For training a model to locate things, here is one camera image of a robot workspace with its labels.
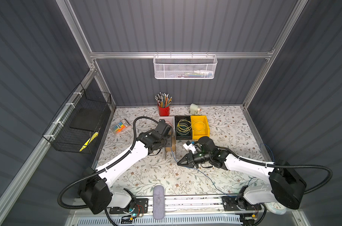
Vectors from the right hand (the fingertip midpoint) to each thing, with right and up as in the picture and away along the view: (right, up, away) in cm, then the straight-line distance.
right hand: (179, 166), depth 73 cm
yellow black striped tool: (-45, +14, -4) cm, 47 cm away
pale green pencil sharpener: (+14, +32, +39) cm, 52 cm away
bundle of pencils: (-11, +39, +30) cm, 51 cm away
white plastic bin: (-6, +24, +33) cm, 41 cm away
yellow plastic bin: (+20, +15, +29) cm, 38 cm away
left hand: (-6, +13, +8) cm, 16 cm away
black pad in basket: (-49, +25, +1) cm, 55 cm away
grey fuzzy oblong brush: (-11, -19, 0) cm, 21 cm away
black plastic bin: (+1, +12, +24) cm, 27 cm away
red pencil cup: (-10, +31, +37) cm, 49 cm away
